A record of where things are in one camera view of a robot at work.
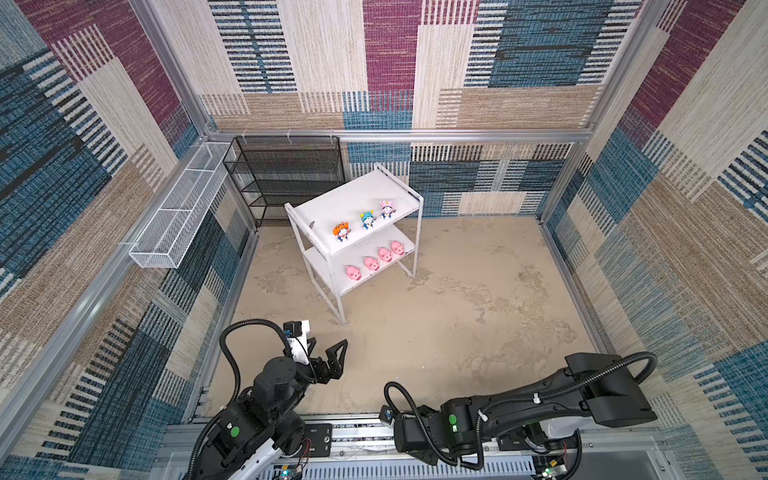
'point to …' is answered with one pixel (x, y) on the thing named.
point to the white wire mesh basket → (161, 243)
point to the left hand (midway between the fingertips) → (333, 339)
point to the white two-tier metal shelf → (353, 229)
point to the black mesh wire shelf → (284, 170)
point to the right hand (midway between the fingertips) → (421, 438)
